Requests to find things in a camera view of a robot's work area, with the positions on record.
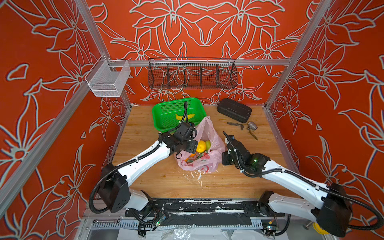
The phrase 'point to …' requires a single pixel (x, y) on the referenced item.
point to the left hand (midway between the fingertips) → (192, 142)
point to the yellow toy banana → (189, 116)
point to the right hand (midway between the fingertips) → (219, 154)
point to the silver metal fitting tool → (252, 125)
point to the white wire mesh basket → (106, 78)
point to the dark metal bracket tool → (241, 125)
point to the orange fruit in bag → (192, 156)
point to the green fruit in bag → (208, 144)
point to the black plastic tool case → (234, 110)
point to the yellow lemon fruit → (201, 146)
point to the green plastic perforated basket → (167, 114)
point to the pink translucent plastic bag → (210, 161)
